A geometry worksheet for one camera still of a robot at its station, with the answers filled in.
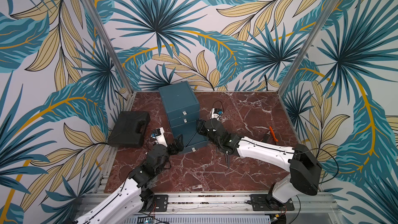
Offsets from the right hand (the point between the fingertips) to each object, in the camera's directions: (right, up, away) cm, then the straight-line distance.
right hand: (198, 122), depth 80 cm
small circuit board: (-23, -45, -9) cm, 51 cm away
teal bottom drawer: (-1, -12, +6) cm, 13 cm away
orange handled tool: (+47, -11, +15) cm, 50 cm away
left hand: (-11, -8, -2) cm, 14 cm away
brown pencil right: (+16, -21, +7) cm, 27 cm away
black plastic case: (-40, -6, +11) cm, 42 cm away
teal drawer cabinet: (-9, +7, +3) cm, 11 cm away
